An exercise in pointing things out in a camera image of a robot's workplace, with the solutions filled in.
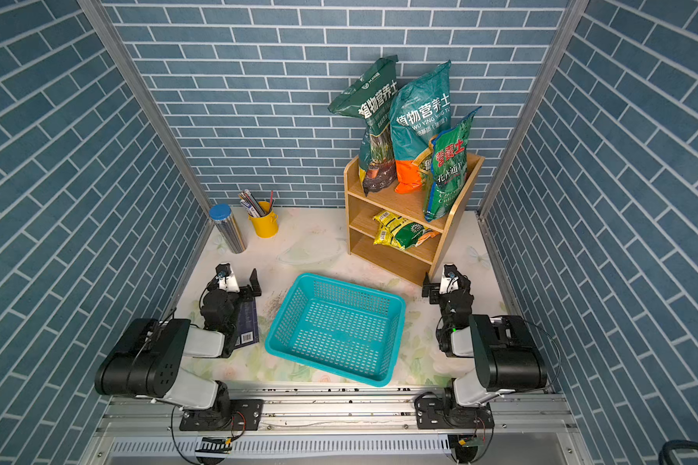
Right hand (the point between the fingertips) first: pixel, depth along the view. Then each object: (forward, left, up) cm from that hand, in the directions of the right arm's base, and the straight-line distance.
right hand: (446, 274), depth 91 cm
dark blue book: (-20, +60, -9) cm, 64 cm away
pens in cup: (+18, +67, +8) cm, 70 cm away
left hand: (-5, +63, +2) cm, 63 cm away
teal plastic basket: (-17, +32, -10) cm, 38 cm away
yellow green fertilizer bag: (+6, +17, +12) cm, 22 cm away
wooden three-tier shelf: (-1, +10, +6) cm, 12 cm away
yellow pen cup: (+19, +66, -4) cm, 69 cm away
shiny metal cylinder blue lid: (+9, +73, +11) cm, 75 cm away
